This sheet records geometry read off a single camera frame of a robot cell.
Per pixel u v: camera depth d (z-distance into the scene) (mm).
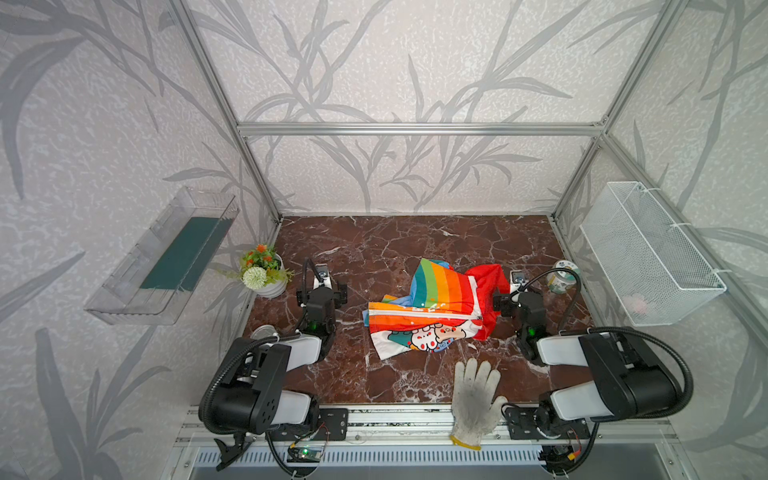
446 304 869
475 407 762
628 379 440
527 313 707
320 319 691
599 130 941
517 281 794
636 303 722
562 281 934
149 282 625
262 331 837
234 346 470
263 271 860
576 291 981
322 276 761
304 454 707
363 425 753
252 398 425
